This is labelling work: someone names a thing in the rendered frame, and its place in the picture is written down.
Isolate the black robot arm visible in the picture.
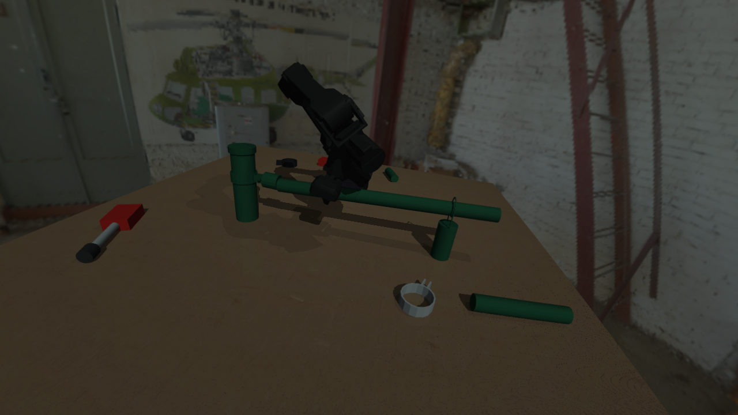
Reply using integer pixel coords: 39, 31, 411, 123
278, 62, 386, 187

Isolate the grey metal band with two small prongs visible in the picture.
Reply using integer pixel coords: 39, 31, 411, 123
398, 279, 435, 318

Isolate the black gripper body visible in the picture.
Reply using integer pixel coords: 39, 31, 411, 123
309, 144, 353, 202

